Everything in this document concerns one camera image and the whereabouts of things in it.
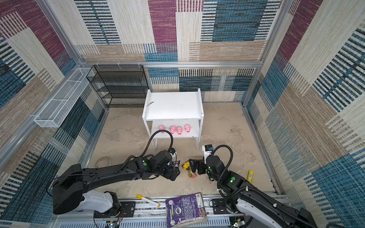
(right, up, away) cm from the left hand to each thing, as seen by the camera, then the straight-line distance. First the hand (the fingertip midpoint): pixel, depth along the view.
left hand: (175, 169), depth 80 cm
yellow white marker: (-18, -14, -3) cm, 23 cm away
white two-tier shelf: (+3, +31, -6) cm, 32 cm away
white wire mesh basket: (-58, +30, -10) cm, 66 cm away
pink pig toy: (-8, +23, +5) cm, 25 cm away
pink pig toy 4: (+7, +22, +4) cm, 24 cm away
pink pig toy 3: (+2, +21, +3) cm, 21 cm away
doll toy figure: (+10, -4, +2) cm, 11 cm away
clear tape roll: (-41, +2, +10) cm, 43 cm away
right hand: (+12, +4, 0) cm, 13 cm away
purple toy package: (+6, -17, -8) cm, 20 cm away
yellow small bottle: (+43, -5, +3) cm, 44 cm away
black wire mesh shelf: (-43, +53, +30) cm, 74 cm away
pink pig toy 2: (-2, +21, +3) cm, 22 cm away
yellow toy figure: (+6, 0, +5) cm, 8 cm away
